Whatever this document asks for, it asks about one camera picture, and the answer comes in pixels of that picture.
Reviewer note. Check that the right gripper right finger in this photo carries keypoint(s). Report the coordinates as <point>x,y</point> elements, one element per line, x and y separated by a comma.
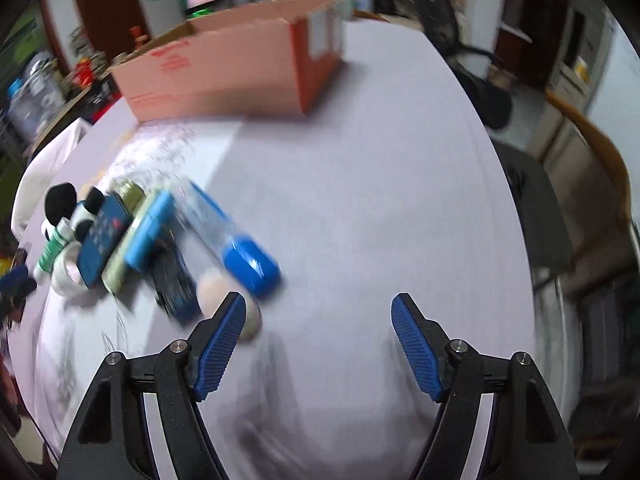
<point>526,437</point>

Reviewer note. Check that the white pvc pipe fitting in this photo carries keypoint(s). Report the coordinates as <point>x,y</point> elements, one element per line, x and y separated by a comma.
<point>66,279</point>

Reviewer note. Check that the black blue toy car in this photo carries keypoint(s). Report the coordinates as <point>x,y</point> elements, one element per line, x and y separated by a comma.
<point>175,288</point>

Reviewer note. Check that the beige egg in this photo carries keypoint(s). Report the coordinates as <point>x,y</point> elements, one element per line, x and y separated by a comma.
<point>211,289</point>

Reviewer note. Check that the green white glue stick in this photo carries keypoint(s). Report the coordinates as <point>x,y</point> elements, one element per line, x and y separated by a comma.
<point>61,236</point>

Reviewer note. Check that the blue remote control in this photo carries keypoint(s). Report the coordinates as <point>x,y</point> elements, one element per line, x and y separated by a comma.
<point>103,237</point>

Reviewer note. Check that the clear bottle blue cap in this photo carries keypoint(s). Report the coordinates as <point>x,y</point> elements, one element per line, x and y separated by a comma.
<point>236,251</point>

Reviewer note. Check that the green tissue pack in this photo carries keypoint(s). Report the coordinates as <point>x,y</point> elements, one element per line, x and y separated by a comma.
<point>114,274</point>

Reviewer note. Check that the wooden chair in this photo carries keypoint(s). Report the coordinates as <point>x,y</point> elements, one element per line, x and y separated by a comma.
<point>592,184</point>

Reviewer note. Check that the light blue plug adapter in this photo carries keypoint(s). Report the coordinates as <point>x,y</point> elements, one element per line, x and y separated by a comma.
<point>155,220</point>

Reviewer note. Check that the panda plush toy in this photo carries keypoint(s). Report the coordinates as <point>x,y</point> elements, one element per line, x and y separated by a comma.
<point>61,202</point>

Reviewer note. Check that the olive green cylinder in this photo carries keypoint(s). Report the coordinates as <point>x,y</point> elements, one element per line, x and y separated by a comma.
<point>130,194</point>

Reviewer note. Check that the white cloth covered chair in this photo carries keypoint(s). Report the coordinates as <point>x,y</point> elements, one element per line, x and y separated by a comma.
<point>40,173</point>

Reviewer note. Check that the pink cardboard box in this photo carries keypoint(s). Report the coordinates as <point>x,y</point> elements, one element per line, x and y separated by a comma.
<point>267,58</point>

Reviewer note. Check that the black office chair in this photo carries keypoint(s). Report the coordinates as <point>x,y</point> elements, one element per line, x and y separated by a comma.
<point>493,105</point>

